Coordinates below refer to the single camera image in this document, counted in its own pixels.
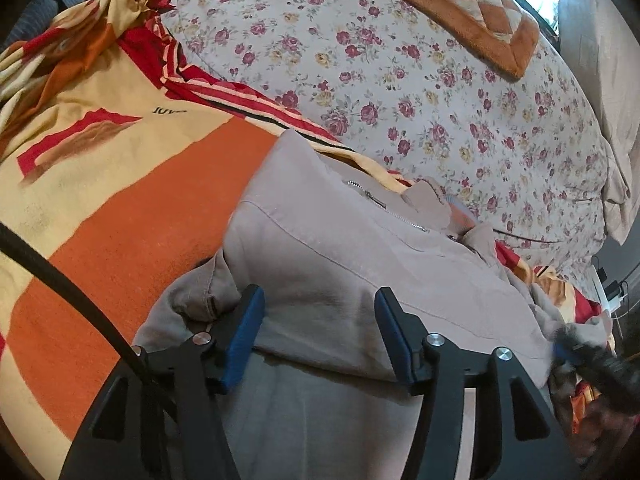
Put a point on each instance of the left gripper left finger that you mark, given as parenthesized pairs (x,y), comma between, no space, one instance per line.
(169,427)

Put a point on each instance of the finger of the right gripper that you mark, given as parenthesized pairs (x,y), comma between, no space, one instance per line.
(613,377)

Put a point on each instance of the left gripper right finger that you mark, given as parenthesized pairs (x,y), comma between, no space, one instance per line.
(515,434)

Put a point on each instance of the beige zip jacket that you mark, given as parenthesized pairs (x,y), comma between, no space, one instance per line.
(318,399)

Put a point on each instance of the white power strip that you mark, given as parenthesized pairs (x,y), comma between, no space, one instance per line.
(613,294)

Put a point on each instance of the floral quilt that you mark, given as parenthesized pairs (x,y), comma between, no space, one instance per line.
(528,157)

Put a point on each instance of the orange yellow red blanket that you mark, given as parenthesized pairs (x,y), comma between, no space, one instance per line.
(130,170)

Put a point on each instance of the beige curtain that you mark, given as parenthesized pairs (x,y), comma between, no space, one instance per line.
(603,53)

